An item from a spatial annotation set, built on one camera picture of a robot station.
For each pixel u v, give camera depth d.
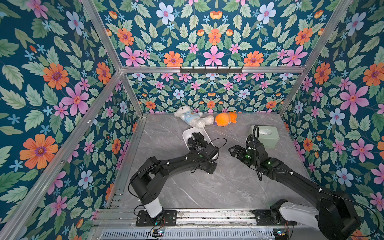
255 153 0.63
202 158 0.68
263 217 0.73
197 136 1.02
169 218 0.74
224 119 1.07
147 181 0.46
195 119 1.06
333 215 0.40
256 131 0.64
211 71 0.93
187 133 1.03
